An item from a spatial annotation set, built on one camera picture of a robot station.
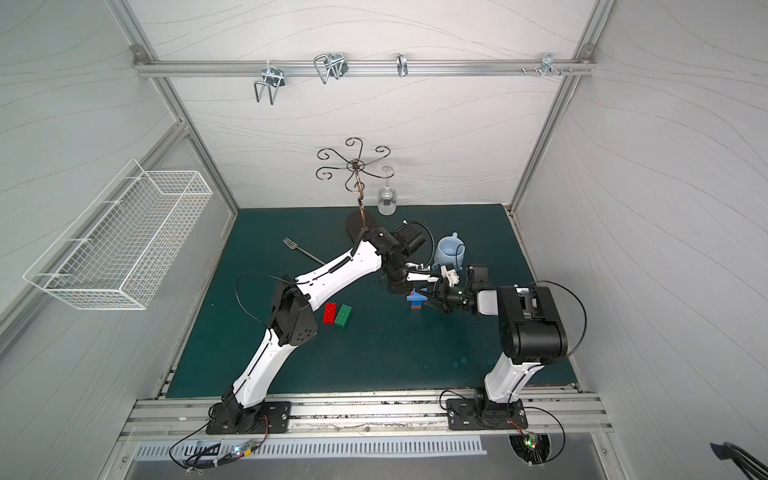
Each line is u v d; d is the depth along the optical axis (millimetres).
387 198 961
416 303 898
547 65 767
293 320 538
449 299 838
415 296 882
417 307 925
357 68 793
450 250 1015
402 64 783
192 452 700
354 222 1135
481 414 672
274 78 784
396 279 762
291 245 1103
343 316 899
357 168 905
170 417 749
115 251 679
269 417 733
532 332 479
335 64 758
